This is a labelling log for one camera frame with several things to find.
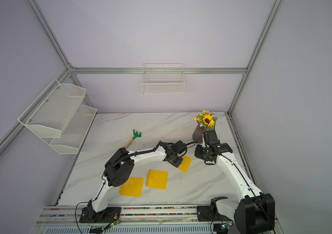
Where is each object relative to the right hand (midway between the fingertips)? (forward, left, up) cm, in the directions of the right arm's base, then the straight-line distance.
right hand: (198, 155), depth 83 cm
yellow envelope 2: (-9, +25, -12) cm, 29 cm away
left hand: (+2, +13, -11) cm, 17 cm away
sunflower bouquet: (+16, -4, +15) cm, 22 cm away
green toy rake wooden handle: (+24, +42, -11) cm, 50 cm away
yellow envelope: (-13, +39, -12) cm, 43 cm away
